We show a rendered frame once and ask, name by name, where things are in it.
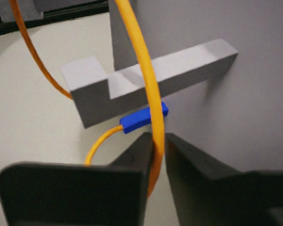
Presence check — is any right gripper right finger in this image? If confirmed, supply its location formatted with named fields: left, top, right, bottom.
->
left=164, top=133, right=283, bottom=226

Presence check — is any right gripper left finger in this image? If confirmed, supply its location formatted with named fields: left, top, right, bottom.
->
left=0, top=132, right=153, bottom=226

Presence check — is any orange cable with blue plug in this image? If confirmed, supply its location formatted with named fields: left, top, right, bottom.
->
left=9, top=0, right=164, bottom=200

